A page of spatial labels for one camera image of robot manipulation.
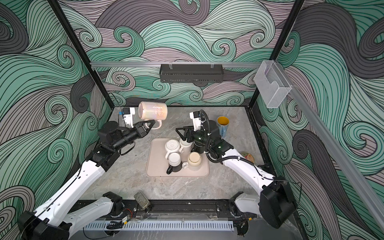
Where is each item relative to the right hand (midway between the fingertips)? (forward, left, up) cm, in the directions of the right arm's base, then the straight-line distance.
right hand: (179, 129), depth 73 cm
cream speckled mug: (-7, -7, -18) cm, 21 cm away
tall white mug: (0, -2, -22) cm, 22 cm away
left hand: (-1, +11, +8) cm, 13 cm away
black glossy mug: (0, -10, -18) cm, 21 cm away
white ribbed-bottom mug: (+1, +6, -18) cm, 19 cm away
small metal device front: (-29, +18, -22) cm, 41 cm away
